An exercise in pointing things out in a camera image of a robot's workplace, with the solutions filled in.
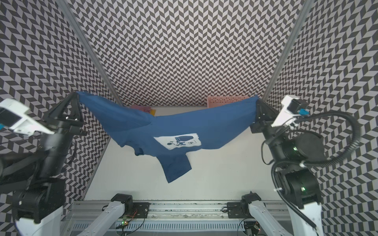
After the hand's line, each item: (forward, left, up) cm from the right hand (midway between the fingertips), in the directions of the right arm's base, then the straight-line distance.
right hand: (256, 104), depth 48 cm
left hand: (-5, +50, +10) cm, 51 cm away
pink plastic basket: (+53, +5, -48) cm, 72 cm away
